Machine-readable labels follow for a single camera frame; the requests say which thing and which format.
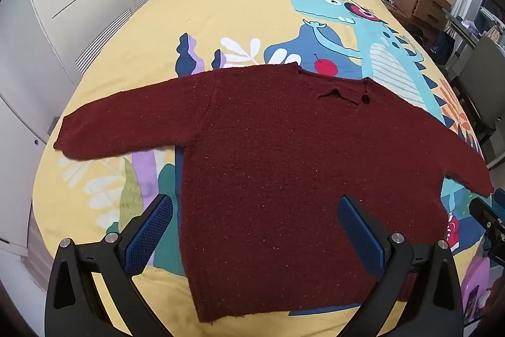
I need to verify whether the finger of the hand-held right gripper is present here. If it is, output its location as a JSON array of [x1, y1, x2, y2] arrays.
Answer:
[[469, 190, 505, 241]]

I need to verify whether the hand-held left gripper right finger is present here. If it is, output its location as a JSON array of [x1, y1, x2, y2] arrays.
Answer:
[[337, 195, 464, 337]]

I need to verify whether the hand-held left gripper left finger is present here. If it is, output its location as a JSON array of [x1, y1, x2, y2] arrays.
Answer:
[[44, 194, 174, 337]]

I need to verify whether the dark red knit sweater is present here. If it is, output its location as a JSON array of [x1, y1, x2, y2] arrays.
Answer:
[[53, 63, 495, 323]]

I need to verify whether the grey chair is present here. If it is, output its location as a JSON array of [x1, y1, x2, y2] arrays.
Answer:
[[453, 35, 505, 149]]

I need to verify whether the dark bag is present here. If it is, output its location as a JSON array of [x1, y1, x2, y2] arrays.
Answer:
[[431, 28, 457, 65]]

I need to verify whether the wooden drawer cabinet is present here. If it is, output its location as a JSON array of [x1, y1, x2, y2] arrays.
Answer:
[[394, 0, 452, 30]]

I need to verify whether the yellow dinosaur print bedspread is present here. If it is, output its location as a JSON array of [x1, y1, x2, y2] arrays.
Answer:
[[33, 0, 498, 337]]

